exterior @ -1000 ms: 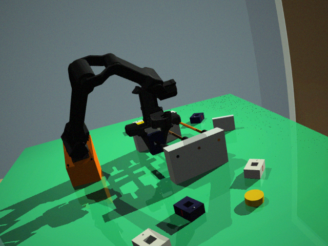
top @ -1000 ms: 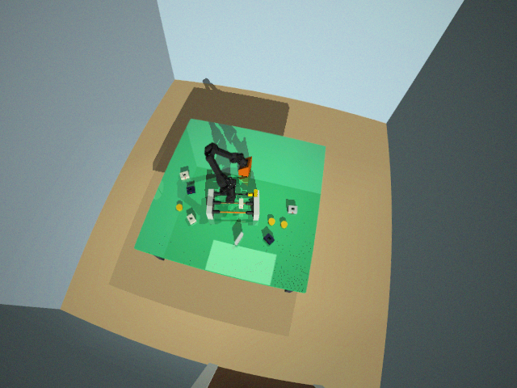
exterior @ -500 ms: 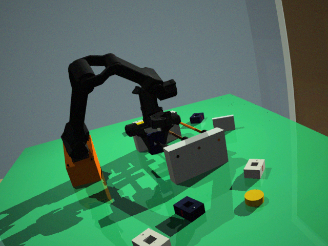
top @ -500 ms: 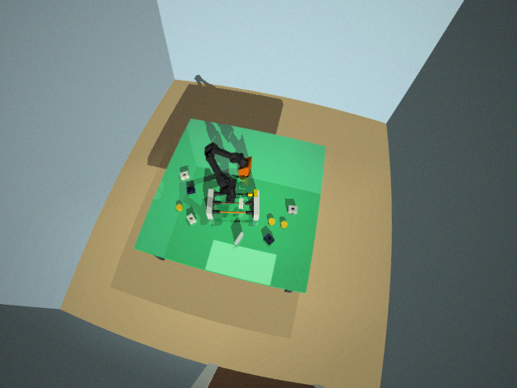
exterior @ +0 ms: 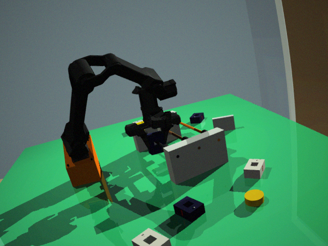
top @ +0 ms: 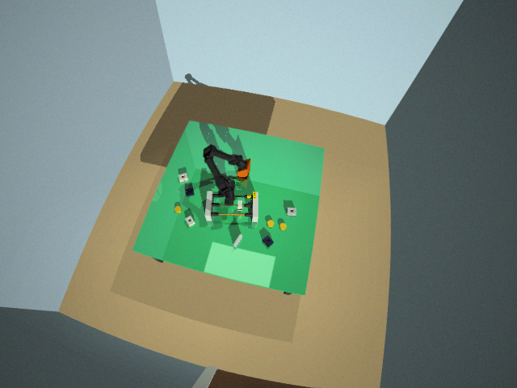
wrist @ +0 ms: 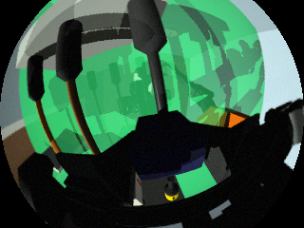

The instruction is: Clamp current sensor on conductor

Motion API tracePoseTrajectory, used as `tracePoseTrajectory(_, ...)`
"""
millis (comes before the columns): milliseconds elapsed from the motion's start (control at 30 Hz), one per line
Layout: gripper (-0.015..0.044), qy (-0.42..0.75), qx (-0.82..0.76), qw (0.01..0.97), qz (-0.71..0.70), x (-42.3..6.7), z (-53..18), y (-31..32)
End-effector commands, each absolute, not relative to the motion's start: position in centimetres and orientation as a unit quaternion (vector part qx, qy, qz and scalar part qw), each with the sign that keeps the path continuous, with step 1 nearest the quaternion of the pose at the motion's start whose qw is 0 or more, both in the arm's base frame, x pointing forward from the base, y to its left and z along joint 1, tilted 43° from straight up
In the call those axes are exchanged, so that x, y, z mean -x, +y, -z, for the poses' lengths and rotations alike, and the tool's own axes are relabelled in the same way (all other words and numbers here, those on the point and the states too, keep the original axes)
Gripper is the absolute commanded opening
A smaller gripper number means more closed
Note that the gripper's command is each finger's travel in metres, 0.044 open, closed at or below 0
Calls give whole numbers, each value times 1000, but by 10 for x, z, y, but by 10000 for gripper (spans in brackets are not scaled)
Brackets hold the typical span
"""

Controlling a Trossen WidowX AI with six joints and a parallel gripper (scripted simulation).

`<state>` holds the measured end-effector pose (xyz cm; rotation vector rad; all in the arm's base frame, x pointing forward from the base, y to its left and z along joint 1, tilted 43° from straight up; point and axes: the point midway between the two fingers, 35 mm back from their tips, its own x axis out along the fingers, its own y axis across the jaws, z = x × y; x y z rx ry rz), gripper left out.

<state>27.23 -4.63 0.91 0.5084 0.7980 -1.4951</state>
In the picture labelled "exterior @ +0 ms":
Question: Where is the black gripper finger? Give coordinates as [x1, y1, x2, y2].
[161, 125, 174, 144]
[137, 132, 150, 150]

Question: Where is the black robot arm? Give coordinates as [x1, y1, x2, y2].
[61, 53, 177, 162]

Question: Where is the yellow round disc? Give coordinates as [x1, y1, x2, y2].
[244, 189, 264, 207]

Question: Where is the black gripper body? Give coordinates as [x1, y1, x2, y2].
[125, 103, 181, 137]

